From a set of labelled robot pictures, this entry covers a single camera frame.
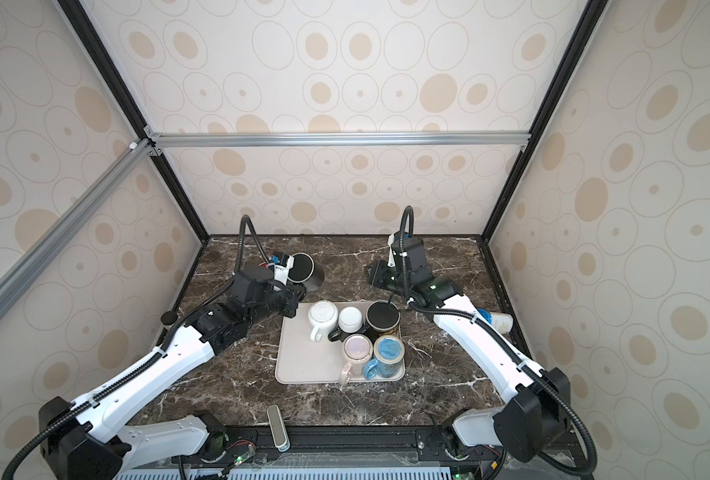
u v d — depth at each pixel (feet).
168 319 2.85
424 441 2.43
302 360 2.87
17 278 1.81
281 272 2.13
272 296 2.11
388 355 2.57
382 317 2.81
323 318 2.88
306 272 2.39
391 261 2.24
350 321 2.83
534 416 1.29
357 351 2.54
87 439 1.23
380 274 2.21
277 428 2.39
